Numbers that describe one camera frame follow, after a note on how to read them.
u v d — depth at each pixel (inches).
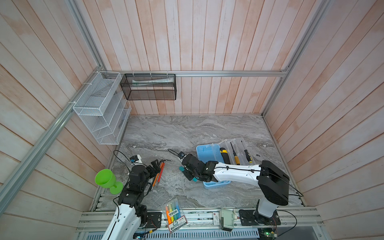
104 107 28.5
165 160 37.1
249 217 28.8
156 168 29.3
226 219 27.2
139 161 28.5
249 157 32.4
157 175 34.7
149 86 40.6
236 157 32.8
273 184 17.6
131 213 21.1
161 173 35.6
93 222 29.4
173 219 28.7
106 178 30.0
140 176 24.1
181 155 28.7
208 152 38.5
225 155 34.7
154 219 28.9
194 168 24.6
